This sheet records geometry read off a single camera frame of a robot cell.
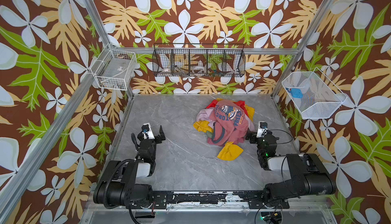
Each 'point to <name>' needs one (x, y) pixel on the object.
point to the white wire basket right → (312, 93)
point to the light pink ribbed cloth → (204, 114)
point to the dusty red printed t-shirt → (230, 123)
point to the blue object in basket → (297, 92)
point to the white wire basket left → (115, 68)
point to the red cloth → (214, 103)
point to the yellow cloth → (230, 150)
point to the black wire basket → (194, 60)
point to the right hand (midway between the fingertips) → (255, 127)
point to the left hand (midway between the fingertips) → (151, 126)
